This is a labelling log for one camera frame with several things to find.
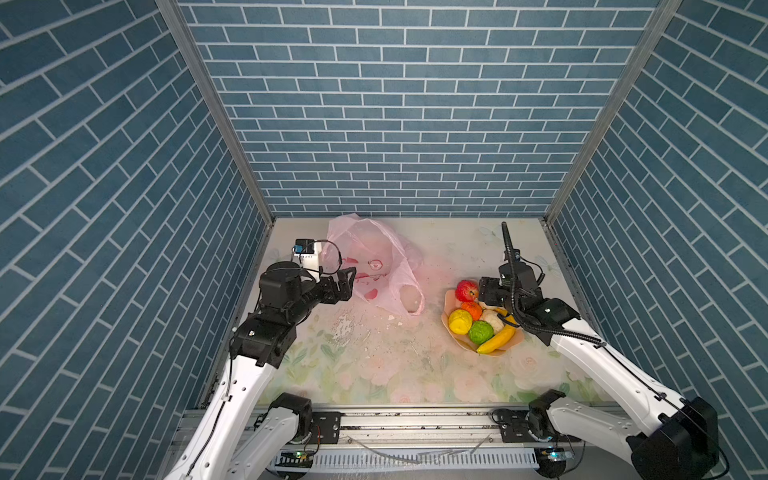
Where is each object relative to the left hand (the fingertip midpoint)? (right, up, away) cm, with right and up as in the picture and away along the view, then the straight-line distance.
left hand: (342, 268), depth 70 cm
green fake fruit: (+37, -19, +13) cm, 43 cm away
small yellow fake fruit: (+31, -16, +13) cm, 37 cm away
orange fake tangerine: (+36, -14, +20) cm, 44 cm away
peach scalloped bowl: (+30, -13, +23) cm, 40 cm away
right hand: (+39, -4, +11) cm, 41 cm away
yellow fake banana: (+40, -22, +12) cm, 47 cm away
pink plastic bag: (+9, -1, +34) cm, 36 cm away
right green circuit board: (+51, -46, +1) cm, 68 cm away
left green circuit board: (-12, -47, +2) cm, 48 cm away
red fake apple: (+34, -8, +19) cm, 40 cm away
